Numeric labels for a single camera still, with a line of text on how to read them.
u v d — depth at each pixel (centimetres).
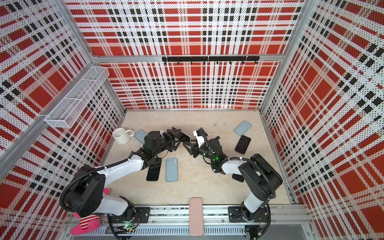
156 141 66
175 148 81
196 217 72
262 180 46
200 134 73
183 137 90
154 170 93
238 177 86
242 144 98
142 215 73
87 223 66
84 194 43
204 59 89
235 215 73
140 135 107
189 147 78
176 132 78
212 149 65
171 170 91
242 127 114
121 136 98
